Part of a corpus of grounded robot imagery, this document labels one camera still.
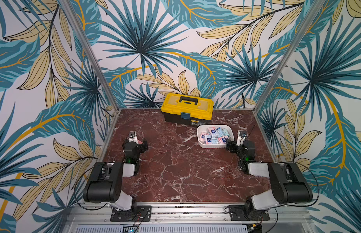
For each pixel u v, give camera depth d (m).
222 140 0.95
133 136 0.79
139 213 0.72
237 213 0.73
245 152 0.72
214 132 1.00
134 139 0.80
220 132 1.00
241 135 0.80
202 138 0.99
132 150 0.69
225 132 1.00
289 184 0.45
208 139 0.97
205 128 1.03
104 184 0.45
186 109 0.98
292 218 0.74
